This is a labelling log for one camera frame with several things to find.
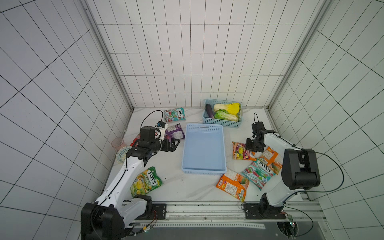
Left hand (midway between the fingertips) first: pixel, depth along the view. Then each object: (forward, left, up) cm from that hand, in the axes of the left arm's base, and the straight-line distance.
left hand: (170, 142), depth 81 cm
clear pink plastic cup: (+8, +38, -15) cm, 42 cm away
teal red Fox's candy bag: (-12, -50, -14) cm, 53 cm away
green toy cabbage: (+29, -34, -8) cm, 45 cm away
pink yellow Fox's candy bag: (+2, -42, -14) cm, 44 cm away
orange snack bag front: (-17, -35, -14) cm, 41 cm away
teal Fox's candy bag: (+33, +2, -14) cm, 36 cm away
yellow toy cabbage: (+33, -42, -7) cm, 54 cm away
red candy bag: (-10, +11, +17) cm, 23 cm away
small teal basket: (+25, -22, -10) cm, 35 cm away
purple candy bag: (+18, 0, -15) cm, 23 cm away
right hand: (+6, -46, -13) cm, 49 cm away
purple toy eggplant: (+36, -25, -12) cm, 45 cm away
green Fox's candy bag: (-17, +14, -14) cm, 26 cm away
